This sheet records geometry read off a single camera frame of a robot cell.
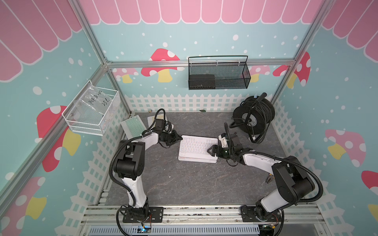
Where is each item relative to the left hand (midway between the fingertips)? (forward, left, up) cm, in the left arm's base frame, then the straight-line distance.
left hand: (182, 140), depth 96 cm
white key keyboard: (-4, -6, -1) cm, 8 cm away
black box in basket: (+24, -12, +28) cm, 39 cm away
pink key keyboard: (-11, -14, -4) cm, 18 cm away
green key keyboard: (+15, +38, -6) cm, 42 cm away
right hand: (-8, -19, 0) cm, 20 cm away
